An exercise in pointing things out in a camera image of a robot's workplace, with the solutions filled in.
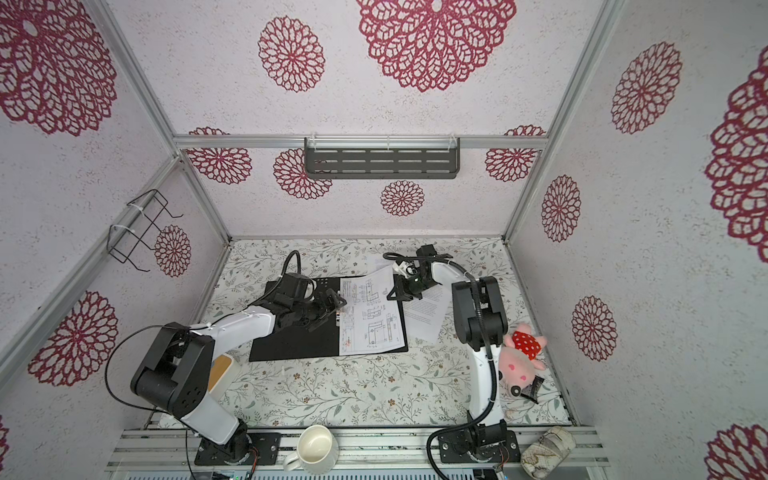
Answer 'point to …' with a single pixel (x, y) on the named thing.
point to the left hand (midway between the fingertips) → (338, 312)
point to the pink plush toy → (519, 359)
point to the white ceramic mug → (318, 451)
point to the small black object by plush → (530, 391)
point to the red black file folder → (323, 340)
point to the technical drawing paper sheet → (369, 322)
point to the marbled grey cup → (542, 459)
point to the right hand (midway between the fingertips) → (391, 294)
